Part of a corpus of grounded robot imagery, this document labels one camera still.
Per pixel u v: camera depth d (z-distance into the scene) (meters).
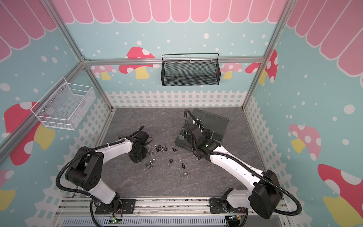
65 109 1.20
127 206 0.74
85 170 0.46
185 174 0.85
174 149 0.96
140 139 0.77
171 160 0.92
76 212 0.73
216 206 0.74
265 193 0.40
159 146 0.97
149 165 0.89
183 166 0.89
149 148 0.96
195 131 0.57
